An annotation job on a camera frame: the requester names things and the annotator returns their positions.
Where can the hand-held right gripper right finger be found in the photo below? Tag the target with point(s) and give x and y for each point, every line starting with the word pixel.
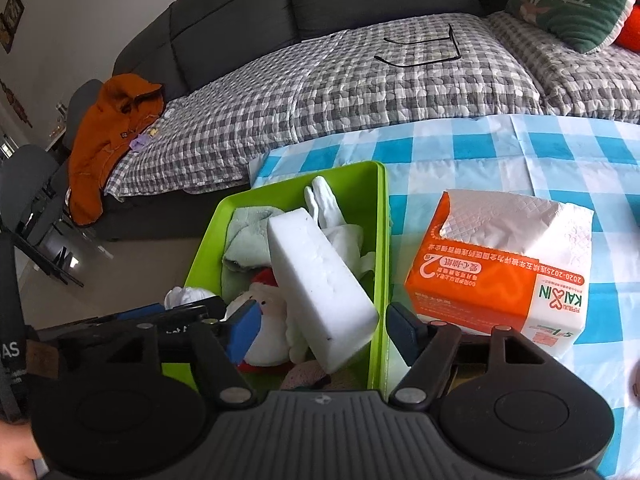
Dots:
pixel 402 332

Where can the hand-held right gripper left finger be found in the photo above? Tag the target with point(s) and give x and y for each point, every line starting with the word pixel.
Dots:
pixel 245 325

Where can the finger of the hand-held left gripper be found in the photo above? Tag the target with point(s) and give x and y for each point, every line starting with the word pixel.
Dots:
pixel 142 312
pixel 195 306

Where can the santa claus plush toy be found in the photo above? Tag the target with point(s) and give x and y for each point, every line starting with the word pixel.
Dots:
pixel 272 310

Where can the pink fluffy towel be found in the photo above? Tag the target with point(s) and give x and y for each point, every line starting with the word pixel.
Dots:
pixel 307 375

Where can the light green towel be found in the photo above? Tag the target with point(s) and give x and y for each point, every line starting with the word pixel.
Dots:
pixel 247 235

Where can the white sponge block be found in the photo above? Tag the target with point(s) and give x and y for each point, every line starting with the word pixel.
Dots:
pixel 320 270

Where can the white cotton glove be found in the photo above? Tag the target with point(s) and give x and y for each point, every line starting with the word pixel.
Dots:
pixel 327 210

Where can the green plastic bin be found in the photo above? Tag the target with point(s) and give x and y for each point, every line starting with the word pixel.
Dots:
pixel 360 185

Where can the person's left hand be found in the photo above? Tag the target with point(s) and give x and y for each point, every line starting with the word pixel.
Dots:
pixel 15 452

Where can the orange and white tissue pack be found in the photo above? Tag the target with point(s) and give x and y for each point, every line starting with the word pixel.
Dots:
pixel 480 285

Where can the black chair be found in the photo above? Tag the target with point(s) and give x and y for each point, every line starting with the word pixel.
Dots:
pixel 30 195

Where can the small purple item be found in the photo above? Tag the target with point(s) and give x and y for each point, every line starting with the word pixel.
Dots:
pixel 139 141

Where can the orange jacket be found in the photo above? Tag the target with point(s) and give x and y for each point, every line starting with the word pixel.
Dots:
pixel 105 140

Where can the blue white checkered tablecloth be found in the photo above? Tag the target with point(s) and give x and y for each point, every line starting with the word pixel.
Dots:
pixel 450 155

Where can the grey chair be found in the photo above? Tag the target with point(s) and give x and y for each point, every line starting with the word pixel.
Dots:
pixel 82 100

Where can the grey checkered sofa cover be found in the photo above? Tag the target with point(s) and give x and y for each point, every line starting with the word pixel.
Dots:
pixel 325 90
pixel 575 75

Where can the black eyeglasses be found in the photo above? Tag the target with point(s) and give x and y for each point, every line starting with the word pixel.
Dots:
pixel 452 40

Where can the green embroidered pillow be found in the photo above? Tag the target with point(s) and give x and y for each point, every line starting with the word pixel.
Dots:
pixel 570 0

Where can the orange pumpkin cushion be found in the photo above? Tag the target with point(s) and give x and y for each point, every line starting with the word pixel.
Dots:
pixel 631 35

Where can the framed wall picture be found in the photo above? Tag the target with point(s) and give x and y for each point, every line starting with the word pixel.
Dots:
pixel 11 20

